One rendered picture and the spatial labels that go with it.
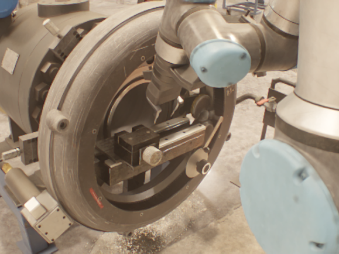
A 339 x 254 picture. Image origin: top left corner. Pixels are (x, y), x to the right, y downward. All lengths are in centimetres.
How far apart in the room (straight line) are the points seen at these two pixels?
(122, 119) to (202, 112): 32
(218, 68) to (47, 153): 50
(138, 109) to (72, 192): 52
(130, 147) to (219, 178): 110
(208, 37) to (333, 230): 36
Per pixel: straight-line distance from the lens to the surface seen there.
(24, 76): 123
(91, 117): 87
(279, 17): 62
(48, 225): 101
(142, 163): 94
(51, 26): 89
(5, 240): 163
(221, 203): 178
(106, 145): 101
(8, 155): 95
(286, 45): 64
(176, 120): 120
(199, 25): 60
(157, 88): 80
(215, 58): 56
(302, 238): 35
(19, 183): 114
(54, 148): 89
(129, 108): 138
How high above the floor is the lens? 114
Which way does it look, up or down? 29 degrees down
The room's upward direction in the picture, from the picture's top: 4 degrees clockwise
